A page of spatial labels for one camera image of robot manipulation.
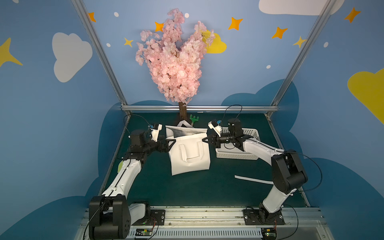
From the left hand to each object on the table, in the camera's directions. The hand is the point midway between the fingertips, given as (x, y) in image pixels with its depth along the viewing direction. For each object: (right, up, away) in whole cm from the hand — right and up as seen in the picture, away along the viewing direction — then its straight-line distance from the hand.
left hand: (169, 136), depth 82 cm
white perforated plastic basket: (+34, -8, +1) cm, 35 cm away
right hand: (+20, -1, +2) cm, 21 cm away
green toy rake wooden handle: (+14, +12, +36) cm, 40 cm away
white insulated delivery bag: (+11, -9, -1) cm, 15 cm away
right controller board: (+52, -48, -9) cm, 71 cm away
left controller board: (-11, -46, -11) cm, 49 cm away
